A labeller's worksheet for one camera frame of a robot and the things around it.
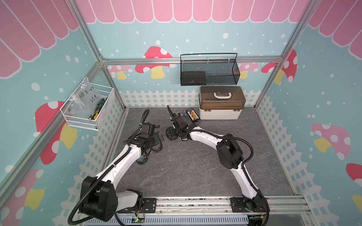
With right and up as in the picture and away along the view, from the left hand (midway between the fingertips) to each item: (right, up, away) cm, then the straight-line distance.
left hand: (156, 141), depth 86 cm
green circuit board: (-7, -39, -13) cm, 42 cm away
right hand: (+9, +6, +12) cm, 16 cm away
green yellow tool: (-27, +19, -13) cm, 36 cm away
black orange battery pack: (+24, +17, +27) cm, 40 cm away
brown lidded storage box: (+43, +25, +9) cm, 50 cm away
